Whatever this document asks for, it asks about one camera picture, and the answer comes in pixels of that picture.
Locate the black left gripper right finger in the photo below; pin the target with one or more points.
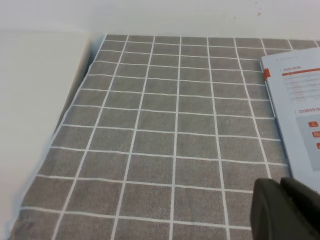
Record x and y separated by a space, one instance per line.
306 205

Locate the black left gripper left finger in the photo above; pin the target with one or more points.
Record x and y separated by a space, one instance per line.
271 214

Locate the white orange brochure book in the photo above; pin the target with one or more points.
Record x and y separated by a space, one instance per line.
292 80

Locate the grey checked tablecloth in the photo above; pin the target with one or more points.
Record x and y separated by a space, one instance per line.
163 140

